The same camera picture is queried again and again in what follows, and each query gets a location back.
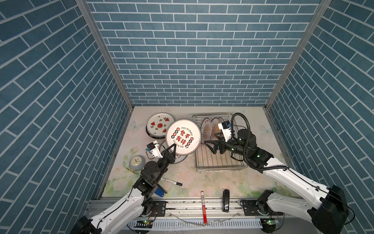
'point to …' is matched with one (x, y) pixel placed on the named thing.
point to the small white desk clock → (137, 163)
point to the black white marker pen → (174, 182)
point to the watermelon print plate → (157, 125)
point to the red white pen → (204, 209)
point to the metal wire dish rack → (206, 161)
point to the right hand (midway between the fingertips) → (208, 136)
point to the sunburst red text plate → (205, 130)
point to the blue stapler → (159, 192)
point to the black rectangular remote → (225, 203)
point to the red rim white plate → (186, 135)
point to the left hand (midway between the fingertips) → (177, 145)
